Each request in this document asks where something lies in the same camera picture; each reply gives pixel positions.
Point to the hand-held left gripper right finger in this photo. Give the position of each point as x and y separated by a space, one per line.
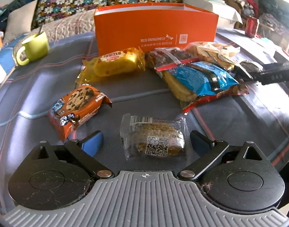
199 142

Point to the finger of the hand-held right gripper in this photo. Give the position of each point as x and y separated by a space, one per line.
277 76

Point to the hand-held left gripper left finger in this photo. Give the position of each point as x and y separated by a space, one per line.
92 143

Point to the dark snack packet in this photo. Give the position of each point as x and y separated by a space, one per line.
246 67

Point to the clear granola bar packet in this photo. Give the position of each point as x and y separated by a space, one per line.
154 137

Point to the orange cardboard box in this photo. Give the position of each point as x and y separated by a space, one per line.
146 28

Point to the red edged snack packet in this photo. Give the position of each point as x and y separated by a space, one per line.
206 99

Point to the orange cookie packet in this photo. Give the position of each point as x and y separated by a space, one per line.
80 101

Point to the red soda can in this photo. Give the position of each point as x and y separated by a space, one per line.
251 27

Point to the blue cake packet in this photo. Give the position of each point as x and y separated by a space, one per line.
196 78

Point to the pale bread packet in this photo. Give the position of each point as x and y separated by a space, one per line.
213 50

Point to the plaid blue sheet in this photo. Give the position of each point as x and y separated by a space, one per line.
139 92

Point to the yellow cake packet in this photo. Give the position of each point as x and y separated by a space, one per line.
113 63

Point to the red clear snack packet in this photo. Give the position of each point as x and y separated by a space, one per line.
170 58

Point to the white box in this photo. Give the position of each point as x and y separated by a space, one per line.
210 7

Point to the green mug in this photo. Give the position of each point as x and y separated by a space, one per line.
36 48

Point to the blue striped blanket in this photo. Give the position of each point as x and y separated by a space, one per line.
0 68

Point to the beige quilted blanket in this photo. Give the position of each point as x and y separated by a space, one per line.
68 24

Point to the metal spoon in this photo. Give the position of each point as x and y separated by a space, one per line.
41 30

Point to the beige pillow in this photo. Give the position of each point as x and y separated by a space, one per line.
20 20

